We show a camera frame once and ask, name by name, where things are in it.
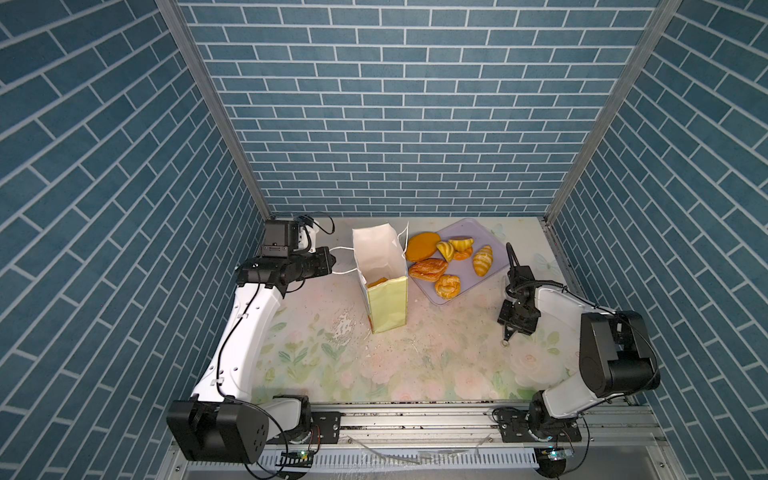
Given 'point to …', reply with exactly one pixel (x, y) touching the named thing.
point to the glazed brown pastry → (428, 269)
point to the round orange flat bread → (421, 246)
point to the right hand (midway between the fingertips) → (506, 320)
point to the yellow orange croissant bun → (463, 247)
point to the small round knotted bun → (448, 286)
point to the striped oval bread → (482, 260)
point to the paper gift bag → (383, 270)
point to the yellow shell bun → (446, 249)
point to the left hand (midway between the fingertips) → (335, 257)
